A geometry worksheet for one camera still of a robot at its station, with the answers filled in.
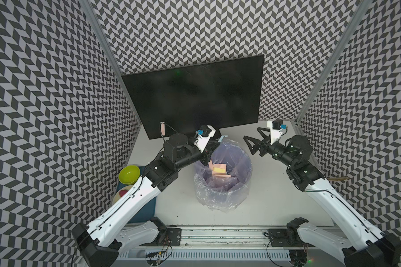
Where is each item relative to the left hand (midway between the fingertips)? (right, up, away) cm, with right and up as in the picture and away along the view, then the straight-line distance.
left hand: (216, 143), depth 64 cm
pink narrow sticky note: (-2, -11, +16) cm, 20 cm away
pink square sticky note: (+3, -12, +18) cm, 22 cm away
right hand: (+15, +3, +5) cm, 16 cm away
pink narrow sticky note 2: (-27, +7, +20) cm, 34 cm away
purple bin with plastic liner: (+4, -18, +8) cm, 20 cm away
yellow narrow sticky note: (+2, -14, +18) cm, 23 cm away
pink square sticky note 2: (+3, -17, +17) cm, 24 cm away
